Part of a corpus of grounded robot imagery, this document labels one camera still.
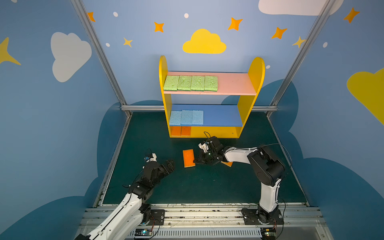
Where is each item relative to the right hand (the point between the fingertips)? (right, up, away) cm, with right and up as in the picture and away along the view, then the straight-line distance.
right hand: (194, 159), depth 91 cm
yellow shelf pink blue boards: (+22, +32, +15) cm, 41 cm away
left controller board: (-25, -31, -20) cm, 44 cm away
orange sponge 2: (-7, +17, +18) cm, 26 cm away
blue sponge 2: (-5, +27, +8) cm, 29 cm away
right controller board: (+36, -32, -19) cm, 52 cm away
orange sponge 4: (+22, -3, +2) cm, 22 cm away
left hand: (-15, -1, -7) cm, 16 cm away
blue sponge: (-13, +26, +7) cm, 30 cm away
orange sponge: (-13, +17, +13) cm, 25 cm away
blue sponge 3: (+2, +27, +8) cm, 28 cm away
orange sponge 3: (-4, +1, +2) cm, 4 cm away
